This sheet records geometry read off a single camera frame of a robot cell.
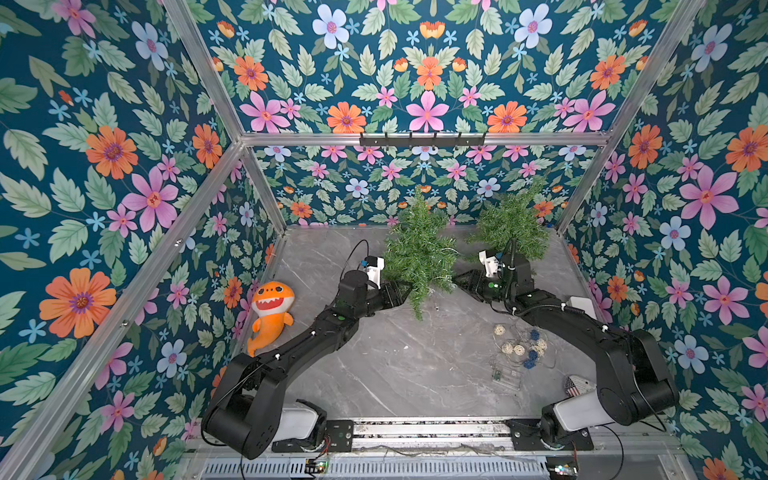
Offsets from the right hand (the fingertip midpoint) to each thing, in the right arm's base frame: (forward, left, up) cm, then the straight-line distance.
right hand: (462, 276), depth 85 cm
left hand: (-5, +15, +2) cm, 16 cm away
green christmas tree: (0, +12, +12) cm, 17 cm away
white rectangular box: (-1, -40, -13) cm, 42 cm away
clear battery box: (-22, -12, -16) cm, 30 cm away
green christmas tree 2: (+11, -14, +11) cm, 21 cm away
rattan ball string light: (-13, -20, -16) cm, 29 cm away
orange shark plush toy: (-6, +57, -7) cm, 58 cm away
